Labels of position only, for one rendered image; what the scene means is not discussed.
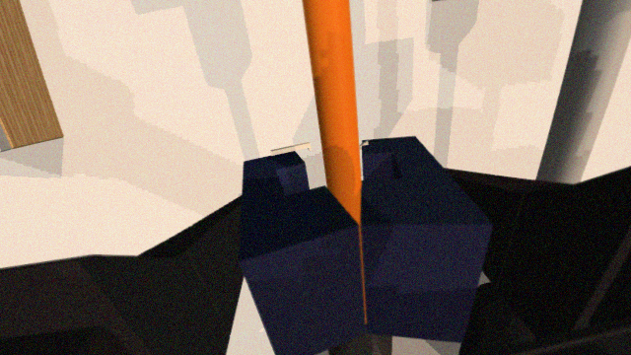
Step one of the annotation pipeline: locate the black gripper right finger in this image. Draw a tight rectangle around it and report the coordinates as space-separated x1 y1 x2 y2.
444 166 631 339

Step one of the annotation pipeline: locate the dark navy block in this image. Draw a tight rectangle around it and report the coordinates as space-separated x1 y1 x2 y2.
239 135 493 355

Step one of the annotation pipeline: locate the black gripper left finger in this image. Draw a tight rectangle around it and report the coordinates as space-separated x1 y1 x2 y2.
0 196 245 355

